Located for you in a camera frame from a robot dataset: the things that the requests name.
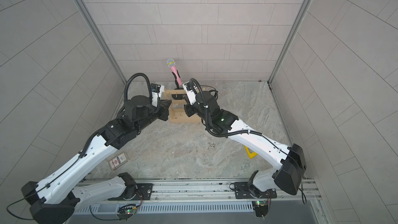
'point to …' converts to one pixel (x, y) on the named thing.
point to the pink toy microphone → (171, 63)
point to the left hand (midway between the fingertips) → (175, 100)
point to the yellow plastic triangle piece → (251, 155)
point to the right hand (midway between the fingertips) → (184, 97)
